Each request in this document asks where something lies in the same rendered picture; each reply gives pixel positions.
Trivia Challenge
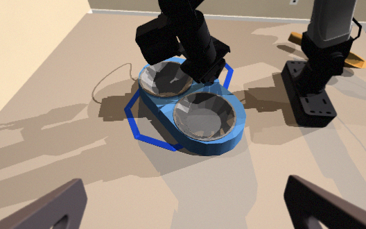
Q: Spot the steel bowl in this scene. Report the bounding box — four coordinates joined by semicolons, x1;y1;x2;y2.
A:
139;61;193;97
173;92;236;142

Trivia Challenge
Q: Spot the blue tape outline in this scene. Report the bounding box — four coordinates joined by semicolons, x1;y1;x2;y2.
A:
124;63;234;151

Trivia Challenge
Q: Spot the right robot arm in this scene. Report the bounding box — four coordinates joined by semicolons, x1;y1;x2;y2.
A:
135;0;357;119

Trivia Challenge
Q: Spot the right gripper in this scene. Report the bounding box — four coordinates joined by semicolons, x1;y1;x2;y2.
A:
178;36;231;84

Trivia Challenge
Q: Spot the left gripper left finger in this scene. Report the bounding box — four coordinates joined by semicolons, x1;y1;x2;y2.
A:
0;178;87;229

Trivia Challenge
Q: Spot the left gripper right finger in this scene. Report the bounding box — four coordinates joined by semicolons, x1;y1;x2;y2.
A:
284;175;366;229

